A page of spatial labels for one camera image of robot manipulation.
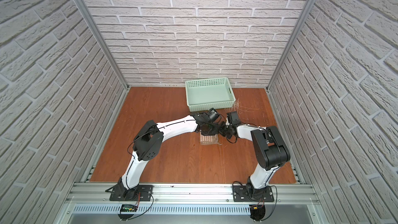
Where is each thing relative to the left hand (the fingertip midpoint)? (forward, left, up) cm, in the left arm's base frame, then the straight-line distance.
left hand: (212, 128), depth 91 cm
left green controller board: (-39, +41, -7) cm, 57 cm away
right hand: (-2, 0, -4) cm, 4 cm away
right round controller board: (-41, -20, -6) cm, 46 cm away
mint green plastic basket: (+30, +6, -4) cm, 31 cm away
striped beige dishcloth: (-6, +2, -3) cm, 7 cm away
